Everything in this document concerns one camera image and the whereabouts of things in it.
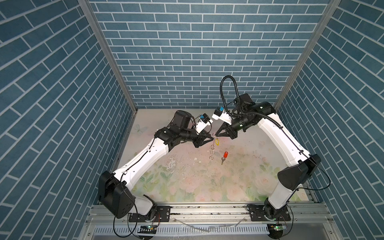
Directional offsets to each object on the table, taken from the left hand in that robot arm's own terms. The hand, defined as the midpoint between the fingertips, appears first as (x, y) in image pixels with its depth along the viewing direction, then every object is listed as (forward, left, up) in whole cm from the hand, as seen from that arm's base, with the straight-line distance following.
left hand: (211, 137), depth 72 cm
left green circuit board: (-34, +31, -30) cm, 55 cm away
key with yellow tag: (-2, -3, -2) cm, 4 cm away
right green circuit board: (-35, -32, -27) cm, 54 cm away
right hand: (+2, -3, +2) cm, 4 cm away
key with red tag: (+5, -12, -27) cm, 30 cm away
